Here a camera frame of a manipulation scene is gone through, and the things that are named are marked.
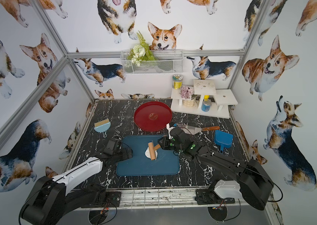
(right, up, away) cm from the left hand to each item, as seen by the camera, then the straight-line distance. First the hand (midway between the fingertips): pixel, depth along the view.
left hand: (127, 149), depth 90 cm
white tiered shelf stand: (+65, +33, +12) cm, 74 cm away
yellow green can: (+33, +46, +13) cm, 59 cm away
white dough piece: (+14, -2, -2) cm, 14 cm away
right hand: (+22, +10, -11) cm, 27 cm away
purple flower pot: (+38, +37, +6) cm, 54 cm away
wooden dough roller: (+17, +1, -4) cm, 17 cm away
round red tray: (+14, +20, +20) cm, 32 cm away
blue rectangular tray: (+26, -7, -2) cm, 27 cm away
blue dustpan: (+64, +5, +6) cm, 65 cm away
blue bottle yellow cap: (+55, +30, +17) cm, 65 cm away
